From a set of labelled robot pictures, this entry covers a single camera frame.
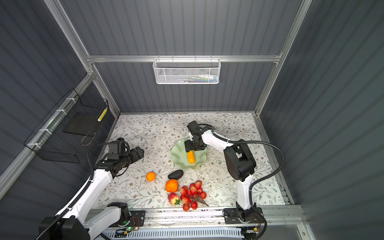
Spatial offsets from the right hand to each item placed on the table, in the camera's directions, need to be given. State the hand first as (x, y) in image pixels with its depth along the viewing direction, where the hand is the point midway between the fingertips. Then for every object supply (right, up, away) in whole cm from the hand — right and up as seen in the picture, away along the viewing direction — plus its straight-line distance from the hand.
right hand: (192, 149), depth 94 cm
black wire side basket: (-62, +8, -30) cm, 69 cm away
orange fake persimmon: (-10, -17, -15) cm, 25 cm away
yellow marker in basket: (-49, +21, -13) cm, 55 cm away
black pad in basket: (-58, +16, -15) cm, 62 cm away
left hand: (-31, -1, -10) cm, 33 cm away
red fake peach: (-9, -23, -18) cm, 31 cm away
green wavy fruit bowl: (-8, -6, +1) cm, 10 cm away
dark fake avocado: (-9, -13, -10) cm, 19 cm away
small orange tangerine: (-23, -14, -9) cm, 29 cm away
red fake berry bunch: (-1, -22, -17) cm, 28 cm away
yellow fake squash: (-1, -4, -3) cm, 5 cm away
